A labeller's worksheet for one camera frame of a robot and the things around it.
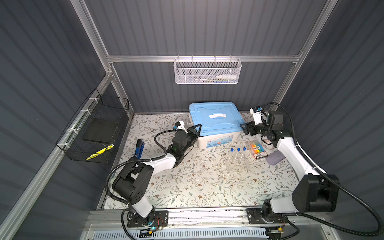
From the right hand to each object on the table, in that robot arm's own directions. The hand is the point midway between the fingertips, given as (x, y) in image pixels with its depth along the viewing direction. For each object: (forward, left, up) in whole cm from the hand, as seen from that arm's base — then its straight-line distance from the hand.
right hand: (249, 124), depth 84 cm
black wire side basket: (-15, +78, +11) cm, 80 cm away
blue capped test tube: (-14, +11, -6) cm, 19 cm away
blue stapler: (-4, +69, -19) cm, 72 cm away
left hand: (-2, +27, +2) cm, 27 cm away
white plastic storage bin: (-2, +17, -13) cm, 21 cm away
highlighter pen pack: (-6, -10, -21) cm, 24 cm away
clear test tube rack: (-15, +7, -21) cm, 27 cm away
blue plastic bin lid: (+6, +18, -1) cm, 19 cm away
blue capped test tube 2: (-13, +7, -7) cm, 17 cm away
